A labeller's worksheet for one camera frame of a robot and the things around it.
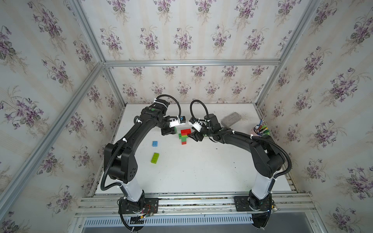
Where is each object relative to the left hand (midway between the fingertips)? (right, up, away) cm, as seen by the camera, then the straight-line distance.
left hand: (172, 128), depth 86 cm
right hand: (+13, -2, +5) cm, 14 cm away
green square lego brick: (+7, -8, +7) cm, 12 cm away
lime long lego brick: (+7, -5, +2) cm, 9 cm away
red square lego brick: (+7, -11, +9) cm, 16 cm away
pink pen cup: (+52, -4, +4) cm, 53 cm away
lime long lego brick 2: (-11, -19, +3) cm, 22 cm away
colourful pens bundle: (+58, -1, +7) cm, 59 cm away
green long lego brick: (+4, -5, +3) cm, 7 cm away
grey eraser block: (+42, +5, +22) cm, 47 cm away
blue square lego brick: (-13, -11, +10) cm, 19 cm away
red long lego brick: (+8, -3, +2) cm, 9 cm away
